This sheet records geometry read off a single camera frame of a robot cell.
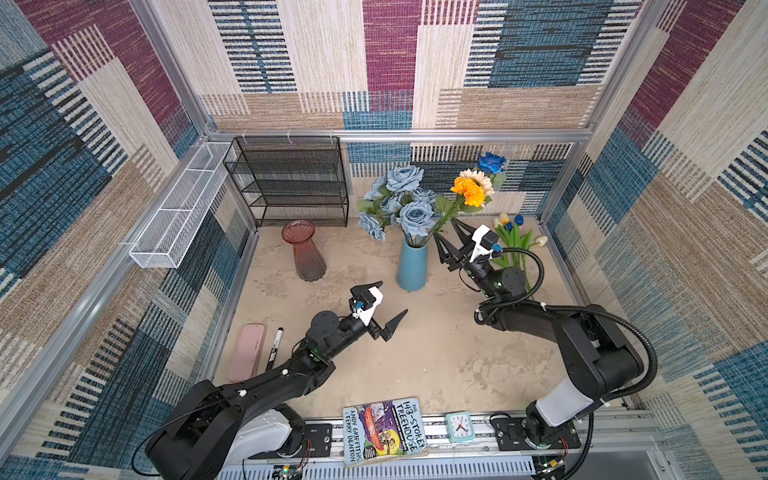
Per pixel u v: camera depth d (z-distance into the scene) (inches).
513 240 43.8
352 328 26.5
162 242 27.6
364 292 25.1
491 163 28.7
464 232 29.8
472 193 26.0
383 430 28.7
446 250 27.7
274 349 34.3
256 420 23.0
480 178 28.8
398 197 30.6
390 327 26.5
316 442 28.8
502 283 25.0
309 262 38.9
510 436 28.8
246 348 34.4
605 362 18.4
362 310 24.7
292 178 43.1
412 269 36.6
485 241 25.0
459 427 29.2
